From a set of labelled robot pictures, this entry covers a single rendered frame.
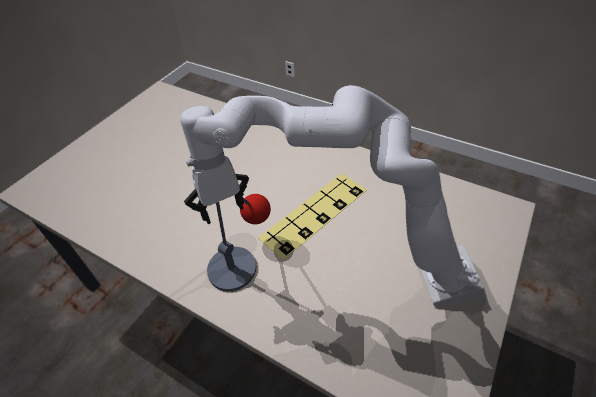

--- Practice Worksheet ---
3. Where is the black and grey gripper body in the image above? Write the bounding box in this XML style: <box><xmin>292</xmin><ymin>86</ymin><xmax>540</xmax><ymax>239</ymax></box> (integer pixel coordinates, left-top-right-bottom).
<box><xmin>192</xmin><ymin>155</ymin><xmax>240</xmax><ymax>206</ymax></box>

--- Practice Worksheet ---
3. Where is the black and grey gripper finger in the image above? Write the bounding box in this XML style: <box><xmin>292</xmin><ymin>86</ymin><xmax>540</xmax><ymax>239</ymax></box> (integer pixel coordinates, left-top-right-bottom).
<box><xmin>184</xmin><ymin>188</ymin><xmax>211</xmax><ymax>225</ymax></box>
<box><xmin>234</xmin><ymin>174</ymin><xmax>249</xmax><ymax>210</ymax></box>

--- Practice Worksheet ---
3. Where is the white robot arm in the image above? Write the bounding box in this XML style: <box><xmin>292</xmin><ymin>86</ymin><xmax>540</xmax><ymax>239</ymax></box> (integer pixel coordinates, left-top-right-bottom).
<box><xmin>180</xmin><ymin>86</ymin><xmax>479</xmax><ymax>293</ymax></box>

